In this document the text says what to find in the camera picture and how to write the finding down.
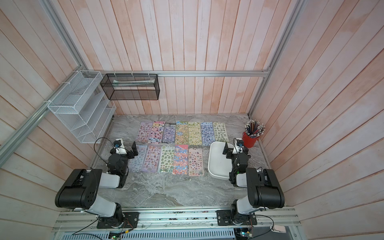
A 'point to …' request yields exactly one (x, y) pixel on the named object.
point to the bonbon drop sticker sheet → (195, 162)
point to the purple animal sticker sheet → (151, 158)
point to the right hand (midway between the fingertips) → (234, 142)
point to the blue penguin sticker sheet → (208, 135)
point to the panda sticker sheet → (181, 137)
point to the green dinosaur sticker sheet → (167, 158)
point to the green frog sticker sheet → (220, 132)
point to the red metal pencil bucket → (248, 141)
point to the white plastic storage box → (219, 166)
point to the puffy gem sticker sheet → (169, 133)
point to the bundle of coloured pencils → (254, 129)
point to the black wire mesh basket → (131, 86)
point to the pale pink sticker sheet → (144, 133)
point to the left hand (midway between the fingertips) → (128, 144)
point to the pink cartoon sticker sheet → (156, 133)
